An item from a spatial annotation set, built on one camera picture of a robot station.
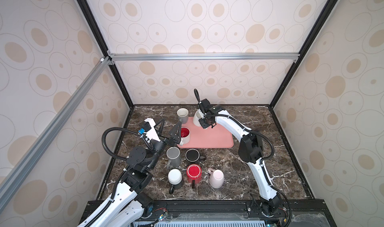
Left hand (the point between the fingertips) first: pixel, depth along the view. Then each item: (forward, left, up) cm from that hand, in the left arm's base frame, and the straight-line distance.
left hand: (176, 121), depth 59 cm
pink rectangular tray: (+14, -21, -35) cm, 43 cm away
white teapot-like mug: (+23, -8, -28) cm, 37 cm away
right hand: (+24, -14, -32) cm, 42 cm away
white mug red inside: (+15, -1, -35) cm, 38 cm away
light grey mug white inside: (+32, +2, -34) cm, 47 cm away
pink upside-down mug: (-13, -18, -30) cm, 37 cm away
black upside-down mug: (0, -6, -31) cm, 32 cm away
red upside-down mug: (-10, -7, -32) cm, 34 cm away
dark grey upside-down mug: (-1, +4, -29) cm, 30 cm away
